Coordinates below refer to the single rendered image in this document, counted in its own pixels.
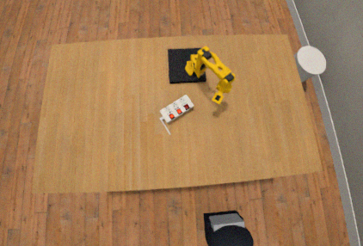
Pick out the white switch panel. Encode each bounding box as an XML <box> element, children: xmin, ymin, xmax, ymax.
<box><xmin>159</xmin><ymin>95</ymin><xmax>194</xmax><ymax>134</ymax></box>

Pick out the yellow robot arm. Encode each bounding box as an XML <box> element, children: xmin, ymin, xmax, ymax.
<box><xmin>185</xmin><ymin>46</ymin><xmax>236</xmax><ymax>88</ymax></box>

